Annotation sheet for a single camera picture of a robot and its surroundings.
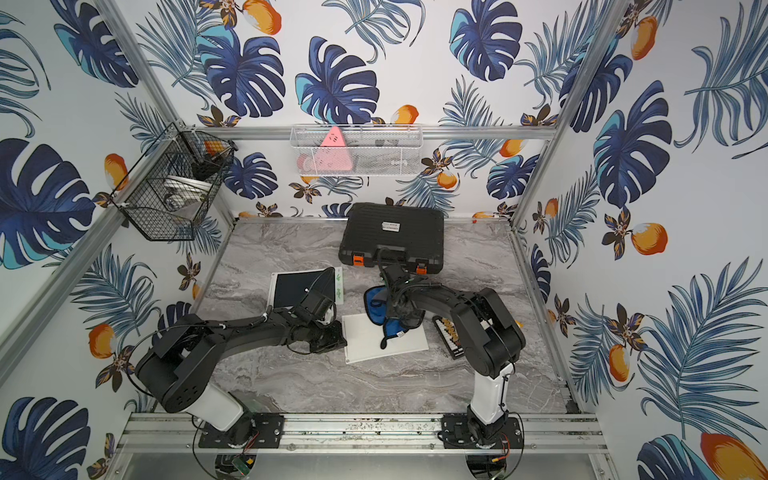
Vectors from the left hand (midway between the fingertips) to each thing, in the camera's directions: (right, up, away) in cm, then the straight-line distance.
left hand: (346, 343), depth 88 cm
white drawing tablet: (+5, 0, +2) cm, 5 cm away
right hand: (+16, +8, +7) cm, 19 cm away
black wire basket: (-45, +44, -9) cm, 64 cm away
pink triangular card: (-4, +56, +2) cm, 57 cm away
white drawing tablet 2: (-22, +15, +13) cm, 29 cm away
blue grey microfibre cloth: (+9, +12, +7) cm, 16 cm away
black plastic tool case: (+21, +34, +20) cm, 44 cm away
